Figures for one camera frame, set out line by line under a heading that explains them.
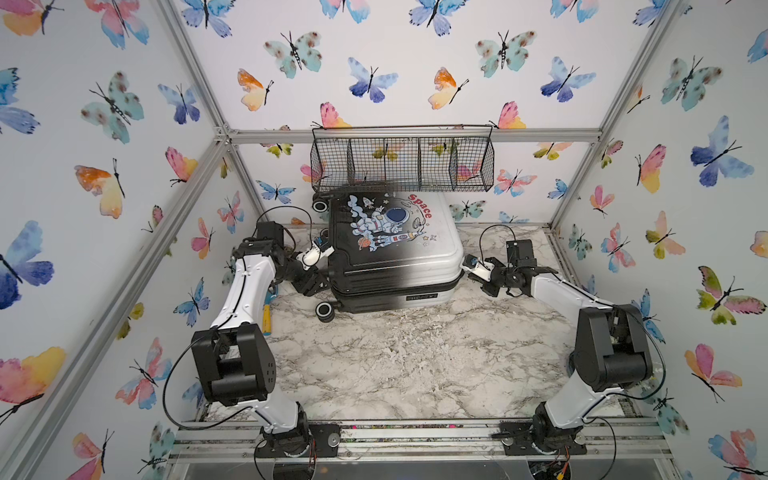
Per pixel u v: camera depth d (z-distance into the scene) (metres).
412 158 0.98
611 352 0.47
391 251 0.85
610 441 0.70
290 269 0.72
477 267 0.81
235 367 0.44
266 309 0.96
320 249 0.74
